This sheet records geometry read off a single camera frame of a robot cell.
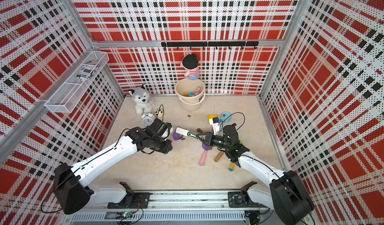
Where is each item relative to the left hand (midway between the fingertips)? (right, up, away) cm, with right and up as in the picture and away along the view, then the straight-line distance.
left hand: (171, 147), depth 78 cm
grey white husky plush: (-23, +27, +20) cm, 40 cm away
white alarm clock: (-20, +14, +20) cm, 32 cm away
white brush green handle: (+7, +8, +3) cm, 11 cm away
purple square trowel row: (+1, +5, +7) cm, 8 cm away
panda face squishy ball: (-15, +18, +28) cm, 37 cm away
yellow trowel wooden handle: (+23, +15, +29) cm, 40 cm away
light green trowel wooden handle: (+26, -7, +8) cm, 29 cm away
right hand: (+15, +7, -1) cm, 17 cm away
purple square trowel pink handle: (+14, +34, +29) cm, 47 cm away
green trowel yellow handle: (+33, -12, +4) cm, 35 cm away
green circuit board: (-19, -30, -8) cm, 37 cm away
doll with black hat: (+9, +51, +14) cm, 53 cm away
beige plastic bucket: (+4, +36, +27) cm, 45 cm away
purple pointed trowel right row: (+17, -8, +8) cm, 21 cm away
